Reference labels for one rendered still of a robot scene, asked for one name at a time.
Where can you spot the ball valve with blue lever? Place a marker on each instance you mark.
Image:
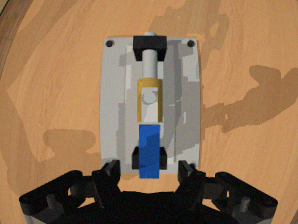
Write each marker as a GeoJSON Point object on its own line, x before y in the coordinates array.
{"type": "Point", "coordinates": [145, 70]}

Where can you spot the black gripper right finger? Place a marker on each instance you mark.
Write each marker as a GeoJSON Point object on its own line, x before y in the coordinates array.
{"type": "Point", "coordinates": [251, 206]}

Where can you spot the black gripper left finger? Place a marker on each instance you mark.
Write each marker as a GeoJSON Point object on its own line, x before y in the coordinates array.
{"type": "Point", "coordinates": [45, 203]}

